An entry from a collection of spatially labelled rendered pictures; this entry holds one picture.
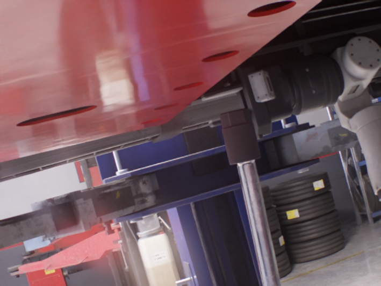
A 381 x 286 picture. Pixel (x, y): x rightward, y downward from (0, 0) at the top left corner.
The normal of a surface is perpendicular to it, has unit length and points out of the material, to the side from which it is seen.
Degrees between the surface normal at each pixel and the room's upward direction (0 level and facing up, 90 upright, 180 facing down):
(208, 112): 89
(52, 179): 90
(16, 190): 90
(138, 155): 90
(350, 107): 72
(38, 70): 178
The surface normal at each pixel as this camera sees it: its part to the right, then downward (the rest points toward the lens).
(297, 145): -0.63, 0.15
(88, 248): -0.39, 0.07
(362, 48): 0.09, -0.39
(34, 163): 0.18, -0.11
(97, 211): 0.87, -0.26
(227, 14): 0.24, 0.97
